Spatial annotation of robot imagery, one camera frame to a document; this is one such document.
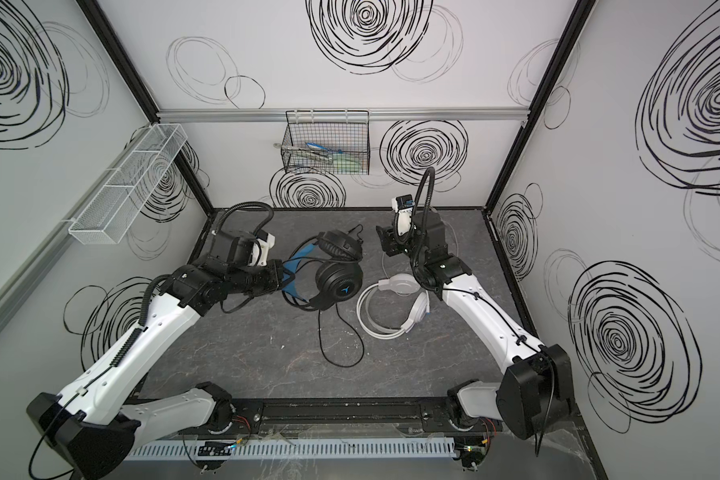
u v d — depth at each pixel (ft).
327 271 1.89
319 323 2.93
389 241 2.28
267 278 2.07
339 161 2.84
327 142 2.91
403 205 2.15
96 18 2.36
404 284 2.98
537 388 1.31
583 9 2.33
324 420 2.43
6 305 1.73
